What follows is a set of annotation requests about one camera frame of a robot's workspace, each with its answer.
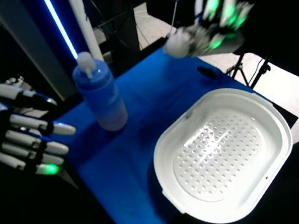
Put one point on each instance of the grey umbrella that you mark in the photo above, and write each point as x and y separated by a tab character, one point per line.
177	43

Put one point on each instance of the blue water bottle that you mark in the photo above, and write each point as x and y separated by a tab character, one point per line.
103	96

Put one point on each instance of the grey square column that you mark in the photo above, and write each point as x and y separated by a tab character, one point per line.
31	45

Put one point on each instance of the black tripod stand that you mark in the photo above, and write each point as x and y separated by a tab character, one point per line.
241	70

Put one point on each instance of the small black clip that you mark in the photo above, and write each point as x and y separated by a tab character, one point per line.
206	72

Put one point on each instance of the glowing blue-white light strip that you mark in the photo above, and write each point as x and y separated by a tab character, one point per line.
61	29

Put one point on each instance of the blue table cloth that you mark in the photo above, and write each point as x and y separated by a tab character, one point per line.
114	180

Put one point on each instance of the white perforated plastic basin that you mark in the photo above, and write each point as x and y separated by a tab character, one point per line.
219	157

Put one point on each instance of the white round post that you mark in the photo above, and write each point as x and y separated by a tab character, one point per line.
82	23

